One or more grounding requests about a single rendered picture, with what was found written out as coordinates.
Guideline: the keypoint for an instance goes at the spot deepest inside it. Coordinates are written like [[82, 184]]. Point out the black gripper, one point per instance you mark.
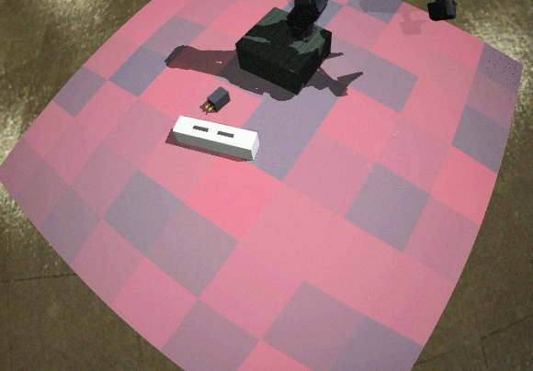
[[442, 10]]

